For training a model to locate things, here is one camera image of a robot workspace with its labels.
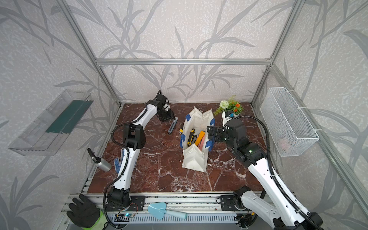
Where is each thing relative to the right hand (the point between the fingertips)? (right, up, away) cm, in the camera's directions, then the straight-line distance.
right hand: (214, 127), depth 72 cm
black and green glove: (-63, -43, -4) cm, 76 cm away
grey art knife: (-26, -2, +33) cm, 42 cm away
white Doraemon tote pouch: (-9, -10, +25) cm, 28 cm away
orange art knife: (-5, -8, +26) cm, 28 cm away
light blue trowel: (-29, -43, 0) cm, 51 cm away
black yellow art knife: (-13, -9, +24) cm, 28 cm away
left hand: (-26, +4, +35) cm, 44 cm away
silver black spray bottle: (-62, -21, +7) cm, 66 cm away
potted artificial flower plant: (+16, +13, +25) cm, 32 cm away
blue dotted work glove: (-59, -23, +16) cm, 65 cm away
